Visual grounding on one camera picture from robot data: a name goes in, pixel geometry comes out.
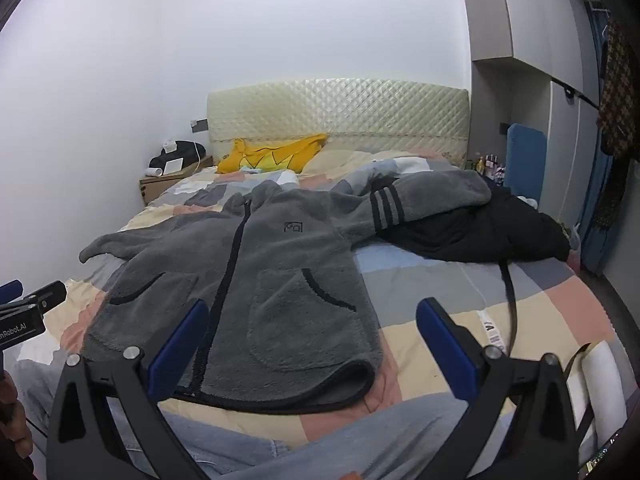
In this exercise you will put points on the person's left hand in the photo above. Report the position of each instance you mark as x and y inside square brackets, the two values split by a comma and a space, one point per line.
[12, 415]

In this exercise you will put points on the patchwork duvet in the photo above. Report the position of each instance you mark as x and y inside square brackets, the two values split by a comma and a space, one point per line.
[425, 280]

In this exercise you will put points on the black bag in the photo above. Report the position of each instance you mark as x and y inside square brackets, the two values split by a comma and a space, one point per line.
[187, 151]

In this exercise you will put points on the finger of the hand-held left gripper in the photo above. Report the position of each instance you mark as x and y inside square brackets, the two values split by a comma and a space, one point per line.
[50, 294]
[10, 291]

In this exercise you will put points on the grey wardrobe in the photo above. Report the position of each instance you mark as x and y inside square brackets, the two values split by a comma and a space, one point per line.
[530, 20]

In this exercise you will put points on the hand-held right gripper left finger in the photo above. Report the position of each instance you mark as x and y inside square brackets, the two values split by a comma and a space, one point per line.
[180, 345]

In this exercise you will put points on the row of small bottles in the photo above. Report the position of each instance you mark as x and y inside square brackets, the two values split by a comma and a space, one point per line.
[487, 165]

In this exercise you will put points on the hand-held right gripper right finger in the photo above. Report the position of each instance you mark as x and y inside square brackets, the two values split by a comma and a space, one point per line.
[442, 340]

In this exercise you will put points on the grey wall socket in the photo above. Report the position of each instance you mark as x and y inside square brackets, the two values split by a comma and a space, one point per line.
[200, 125]

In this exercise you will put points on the black clothes rail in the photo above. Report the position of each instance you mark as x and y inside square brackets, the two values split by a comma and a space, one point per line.
[575, 91]

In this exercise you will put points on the white fabric label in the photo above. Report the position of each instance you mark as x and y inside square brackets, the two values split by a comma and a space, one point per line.
[492, 330]

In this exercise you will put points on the white flat box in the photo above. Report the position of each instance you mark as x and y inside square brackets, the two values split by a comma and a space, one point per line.
[173, 166]

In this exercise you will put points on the person's grey pants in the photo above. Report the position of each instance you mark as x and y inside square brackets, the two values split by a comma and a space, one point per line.
[350, 440]

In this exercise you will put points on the grey fleece jacket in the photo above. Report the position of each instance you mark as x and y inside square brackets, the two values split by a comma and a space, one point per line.
[290, 260]

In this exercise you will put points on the white bed sheet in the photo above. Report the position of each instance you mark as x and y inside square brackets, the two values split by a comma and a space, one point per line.
[607, 385]

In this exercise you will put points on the white roll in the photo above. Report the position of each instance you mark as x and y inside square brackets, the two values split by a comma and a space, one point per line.
[153, 172]

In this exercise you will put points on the cream quilted headboard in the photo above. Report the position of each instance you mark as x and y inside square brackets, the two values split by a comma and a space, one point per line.
[350, 110]

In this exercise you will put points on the white charger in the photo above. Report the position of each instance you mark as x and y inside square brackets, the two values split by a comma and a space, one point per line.
[169, 145]

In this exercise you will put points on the yellow pillow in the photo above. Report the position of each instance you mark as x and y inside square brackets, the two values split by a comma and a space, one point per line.
[285, 152]

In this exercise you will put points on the cardboard box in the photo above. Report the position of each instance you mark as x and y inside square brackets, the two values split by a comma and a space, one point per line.
[160, 187]

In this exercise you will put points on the brown patterned hanging garment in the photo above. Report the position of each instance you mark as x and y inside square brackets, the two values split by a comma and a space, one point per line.
[620, 110]

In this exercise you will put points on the black garment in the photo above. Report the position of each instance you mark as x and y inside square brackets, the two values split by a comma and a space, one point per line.
[475, 235]

